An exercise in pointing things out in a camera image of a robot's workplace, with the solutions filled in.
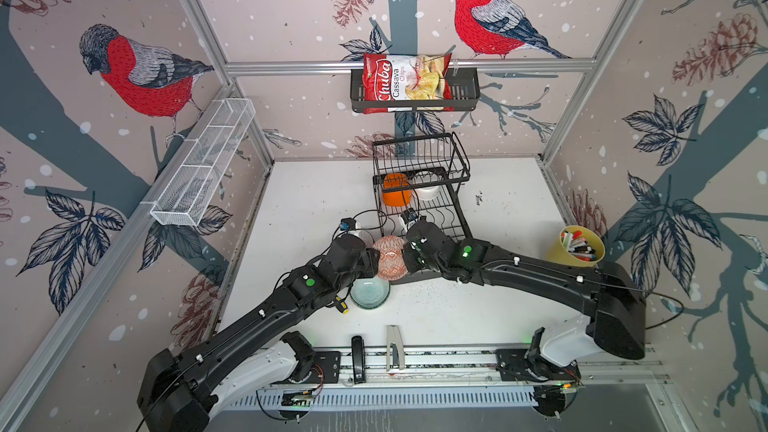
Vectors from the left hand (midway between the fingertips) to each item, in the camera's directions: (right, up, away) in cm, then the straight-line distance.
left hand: (375, 255), depth 76 cm
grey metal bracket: (+5, -21, 0) cm, 22 cm away
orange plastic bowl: (+6, +14, +25) cm, 29 cm away
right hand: (+6, 0, +3) cm, 7 cm away
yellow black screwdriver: (-10, -16, +6) cm, 19 cm away
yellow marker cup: (+59, 0, +9) cm, 59 cm away
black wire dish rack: (+13, +21, +28) cm, 37 cm away
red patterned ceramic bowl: (+5, -3, +5) cm, 7 cm away
